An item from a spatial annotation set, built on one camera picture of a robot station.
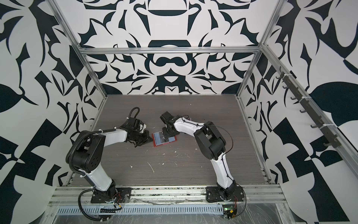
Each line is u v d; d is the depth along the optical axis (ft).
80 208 2.22
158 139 3.10
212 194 2.43
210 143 1.76
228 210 2.34
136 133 2.86
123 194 2.44
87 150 1.60
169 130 2.71
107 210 2.39
